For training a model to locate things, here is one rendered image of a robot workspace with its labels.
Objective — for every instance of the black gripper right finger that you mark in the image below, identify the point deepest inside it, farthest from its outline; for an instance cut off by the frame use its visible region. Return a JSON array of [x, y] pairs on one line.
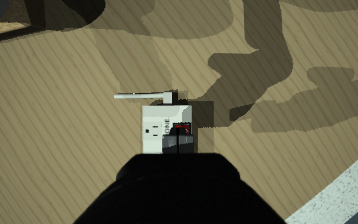
[[185, 141]]

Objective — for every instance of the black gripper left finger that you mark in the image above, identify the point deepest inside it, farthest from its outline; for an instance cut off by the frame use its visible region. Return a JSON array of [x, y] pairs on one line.
[[170, 141]]

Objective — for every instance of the white power strip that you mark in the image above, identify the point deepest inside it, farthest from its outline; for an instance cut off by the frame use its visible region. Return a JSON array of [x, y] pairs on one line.
[[158, 120]]

